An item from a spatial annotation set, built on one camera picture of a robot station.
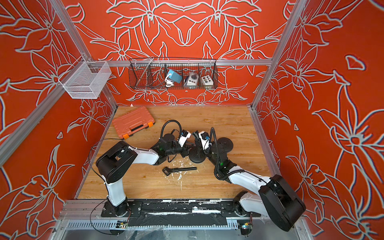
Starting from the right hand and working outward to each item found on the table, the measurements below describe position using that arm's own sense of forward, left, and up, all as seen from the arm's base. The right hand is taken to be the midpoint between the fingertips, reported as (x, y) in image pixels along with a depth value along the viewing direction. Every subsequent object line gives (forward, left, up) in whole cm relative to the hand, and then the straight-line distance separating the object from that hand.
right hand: (193, 140), depth 81 cm
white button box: (+37, -8, +13) cm, 41 cm away
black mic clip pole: (-6, -3, +4) cm, 7 cm away
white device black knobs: (+34, +1, +17) cm, 38 cm away
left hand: (+1, -1, -7) cm, 7 cm away
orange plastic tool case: (+22, +44, -10) cm, 50 cm away
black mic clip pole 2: (-11, +15, -15) cm, 24 cm away
